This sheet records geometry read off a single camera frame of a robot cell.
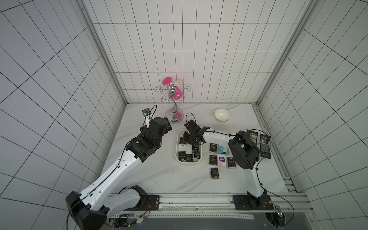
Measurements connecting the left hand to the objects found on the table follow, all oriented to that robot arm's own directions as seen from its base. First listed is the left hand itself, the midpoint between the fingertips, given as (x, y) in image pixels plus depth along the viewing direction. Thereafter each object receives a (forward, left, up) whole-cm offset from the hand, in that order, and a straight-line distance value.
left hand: (157, 124), depth 74 cm
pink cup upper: (+35, -2, +2) cm, 35 cm away
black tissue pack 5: (-6, -22, -23) cm, 33 cm away
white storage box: (-5, -16, -24) cm, 30 cm away
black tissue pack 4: (-8, -18, -24) cm, 31 cm away
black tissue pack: (-2, -33, -24) cm, 41 cm away
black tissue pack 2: (-10, -32, -24) cm, 41 cm away
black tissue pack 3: (-17, -32, -24) cm, 44 cm away
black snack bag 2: (-3, -67, -24) cm, 71 cm away
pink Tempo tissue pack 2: (-10, -37, -23) cm, 45 cm away
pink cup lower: (+25, -10, 0) cm, 27 cm away
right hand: (+3, -10, -25) cm, 27 cm away
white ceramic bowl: (+26, -43, -23) cm, 56 cm away
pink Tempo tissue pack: (-19, -33, +8) cm, 39 cm away
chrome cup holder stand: (+27, -6, -25) cm, 37 cm away
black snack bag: (+10, -64, -26) cm, 70 cm away
